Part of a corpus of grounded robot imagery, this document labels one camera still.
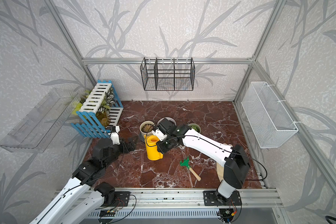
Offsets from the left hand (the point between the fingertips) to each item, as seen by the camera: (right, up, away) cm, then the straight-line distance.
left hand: (132, 137), depth 74 cm
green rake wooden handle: (+30, -18, +13) cm, 37 cm away
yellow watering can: (+10, -9, +3) cm, 14 cm away
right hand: (+14, -7, +3) cm, 15 cm away
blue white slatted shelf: (-29, +7, +9) cm, 31 cm away
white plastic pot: (+18, +9, +22) cm, 30 cm away
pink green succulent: (+3, +3, +20) cm, 20 cm away
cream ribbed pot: (+1, +6, +22) cm, 23 cm away
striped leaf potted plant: (-21, +14, +10) cm, 27 cm away
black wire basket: (+17, +43, +31) cm, 56 cm away
